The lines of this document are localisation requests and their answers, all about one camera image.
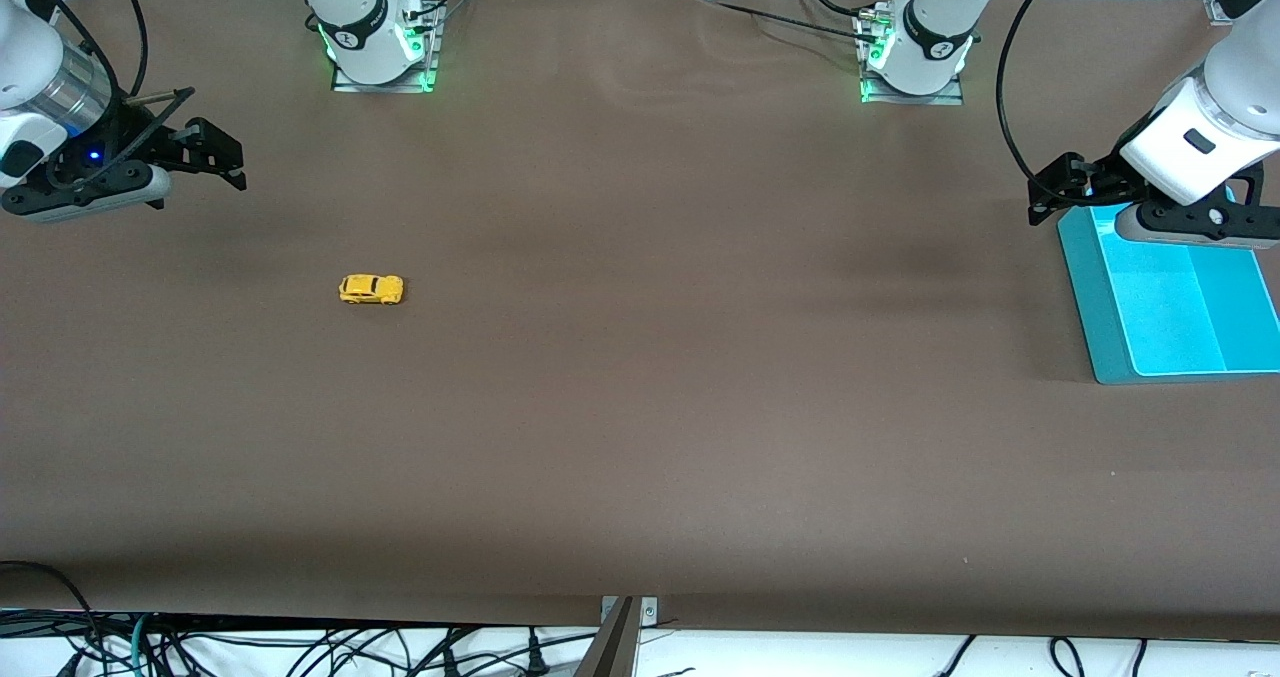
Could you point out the brass standoff rod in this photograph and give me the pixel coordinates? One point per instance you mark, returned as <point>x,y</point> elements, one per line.
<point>150,98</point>

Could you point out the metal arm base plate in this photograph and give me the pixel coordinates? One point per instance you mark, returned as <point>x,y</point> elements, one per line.
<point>915,98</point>
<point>385,85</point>

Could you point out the teal plastic storage bin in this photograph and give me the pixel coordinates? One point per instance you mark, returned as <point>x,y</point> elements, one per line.
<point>1170,307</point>

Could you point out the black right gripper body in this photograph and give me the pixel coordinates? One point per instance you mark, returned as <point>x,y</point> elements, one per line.
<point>150,147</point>

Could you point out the grey metal pole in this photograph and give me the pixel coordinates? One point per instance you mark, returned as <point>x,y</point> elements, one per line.
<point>610,647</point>

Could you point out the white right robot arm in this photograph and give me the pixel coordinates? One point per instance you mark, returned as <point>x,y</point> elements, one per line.
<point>355,12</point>

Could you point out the small metal table bracket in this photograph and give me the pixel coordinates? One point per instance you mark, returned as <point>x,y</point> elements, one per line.
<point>650,612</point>

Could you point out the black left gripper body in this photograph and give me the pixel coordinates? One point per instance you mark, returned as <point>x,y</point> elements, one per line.
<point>1097,179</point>

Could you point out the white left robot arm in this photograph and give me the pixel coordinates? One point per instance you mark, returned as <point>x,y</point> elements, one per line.
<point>1235,87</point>

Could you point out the metal corner bracket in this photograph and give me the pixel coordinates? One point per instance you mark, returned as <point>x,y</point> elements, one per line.
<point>1218,9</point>

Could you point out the yellow beetle toy car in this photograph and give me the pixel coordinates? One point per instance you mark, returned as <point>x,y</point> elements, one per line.
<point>371,289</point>

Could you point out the black power plug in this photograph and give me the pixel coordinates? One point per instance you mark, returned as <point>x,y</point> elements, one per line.
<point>537,657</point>

